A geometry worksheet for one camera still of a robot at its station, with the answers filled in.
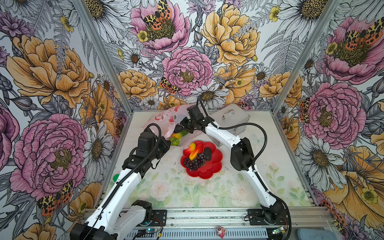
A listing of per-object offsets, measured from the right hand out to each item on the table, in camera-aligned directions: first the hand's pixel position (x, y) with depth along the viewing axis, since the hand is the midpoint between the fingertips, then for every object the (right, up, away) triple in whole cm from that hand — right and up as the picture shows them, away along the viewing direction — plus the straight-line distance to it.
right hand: (177, 126), depth 96 cm
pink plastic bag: (-5, +4, -7) cm, 9 cm away
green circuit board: (-9, -48, -25) cm, 55 cm away
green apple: (-2, -9, 0) cm, 9 cm away
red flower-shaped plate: (+18, -26, -7) cm, 32 cm away
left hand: (-1, -9, -18) cm, 20 cm away
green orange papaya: (0, -6, +6) cm, 8 cm away
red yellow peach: (+9, -12, -5) cm, 16 cm away
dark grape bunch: (+10, -22, -9) cm, 26 cm away
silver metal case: (+33, +7, +1) cm, 34 cm away
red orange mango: (+13, -14, -2) cm, 19 cm away
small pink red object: (+23, -45, -30) cm, 59 cm away
